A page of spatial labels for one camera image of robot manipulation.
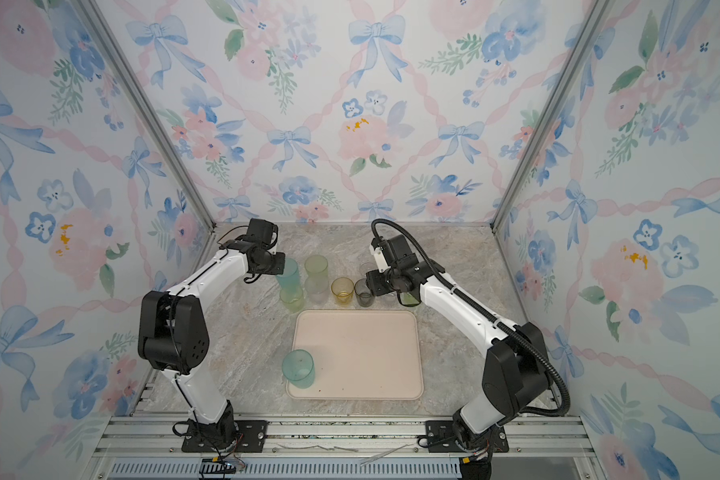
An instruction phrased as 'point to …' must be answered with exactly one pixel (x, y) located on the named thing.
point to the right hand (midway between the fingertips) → (376, 277)
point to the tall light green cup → (316, 267)
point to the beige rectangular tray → (359, 354)
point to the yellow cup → (342, 288)
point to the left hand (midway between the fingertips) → (277, 261)
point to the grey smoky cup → (364, 297)
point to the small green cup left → (292, 297)
